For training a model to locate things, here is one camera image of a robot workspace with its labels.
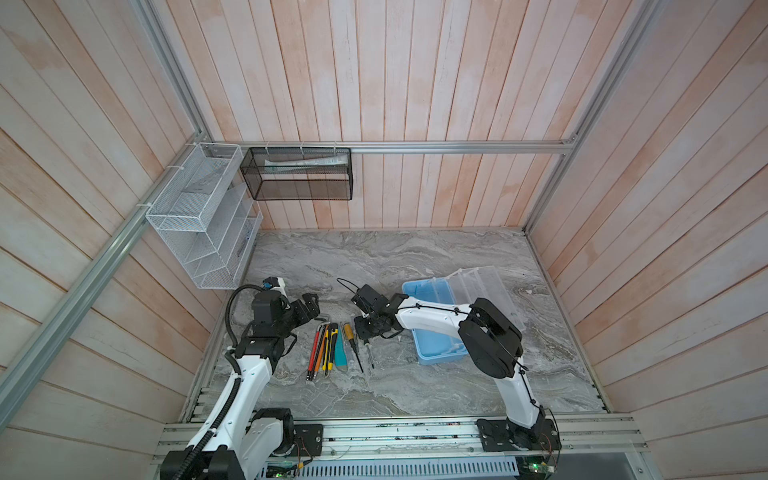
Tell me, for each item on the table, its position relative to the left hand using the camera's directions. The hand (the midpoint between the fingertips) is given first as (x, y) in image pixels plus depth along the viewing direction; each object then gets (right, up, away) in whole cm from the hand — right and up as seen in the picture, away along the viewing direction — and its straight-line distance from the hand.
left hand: (306, 306), depth 84 cm
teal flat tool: (+9, -15, +5) cm, 18 cm away
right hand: (+15, -9, +9) cm, 20 cm away
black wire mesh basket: (-7, +44, +20) cm, 49 cm away
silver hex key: (+3, -6, +12) cm, 14 cm away
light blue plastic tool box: (+47, +5, +6) cm, 48 cm away
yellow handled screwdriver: (+11, -9, +8) cm, 16 cm away
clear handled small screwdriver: (+18, -15, +4) cm, 24 cm away
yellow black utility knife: (+7, -10, +7) cm, 14 cm away
